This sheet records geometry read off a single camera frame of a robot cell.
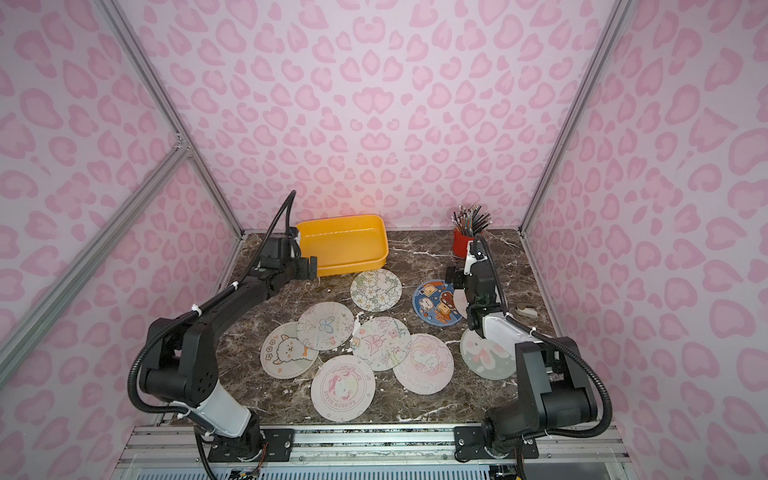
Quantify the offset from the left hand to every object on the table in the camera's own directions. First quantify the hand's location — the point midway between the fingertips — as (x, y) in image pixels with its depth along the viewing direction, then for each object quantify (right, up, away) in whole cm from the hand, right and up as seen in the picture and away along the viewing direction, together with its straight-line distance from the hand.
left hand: (303, 257), depth 93 cm
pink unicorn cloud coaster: (+38, -31, -7) cm, 50 cm away
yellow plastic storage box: (+8, +5, +27) cm, 29 cm away
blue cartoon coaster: (+41, -15, +6) cm, 44 cm away
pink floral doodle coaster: (+24, -26, -3) cm, 36 cm away
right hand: (+50, 0, -3) cm, 50 cm away
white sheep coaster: (-5, -29, -4) cm, 30 cm away
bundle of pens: (+54, +12, +9) cm, 56 cm away
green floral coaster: (+22, -11, +11) cm, 27 cm away
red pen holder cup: (+52, +5, +14) cm, 54 cm away
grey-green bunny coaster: (+55, -30, -5) cm, 63 cm away
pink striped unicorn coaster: (+14, -36, -11) cm, 40 cm away
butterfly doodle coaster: (+6, -22, +2) cm, 23 cm away
